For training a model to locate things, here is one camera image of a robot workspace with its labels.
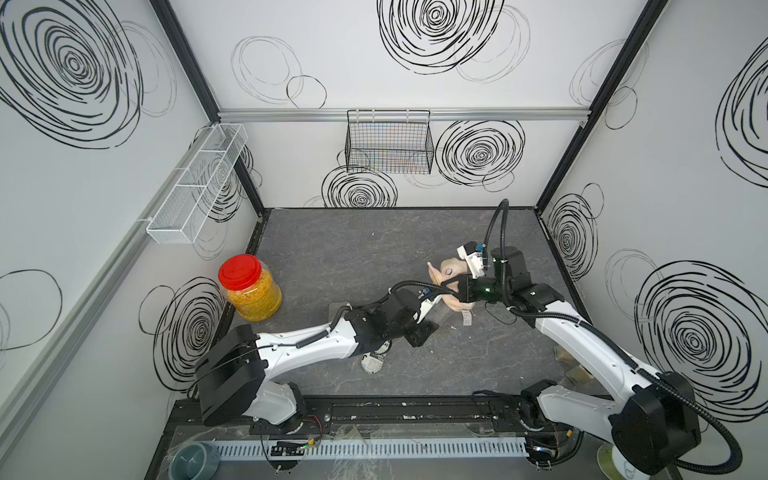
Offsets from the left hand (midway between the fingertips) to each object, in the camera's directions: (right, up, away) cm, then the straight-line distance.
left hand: (431, 318), depth 78 cm
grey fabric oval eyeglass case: (+3, +1, -2) cm, 4 cm away
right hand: (+3, +8, -1) cm, 9 cm away
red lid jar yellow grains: (-48, +8, +1) cm, 49 cm away
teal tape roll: (-56, -29, -11) cm, 64 cm away
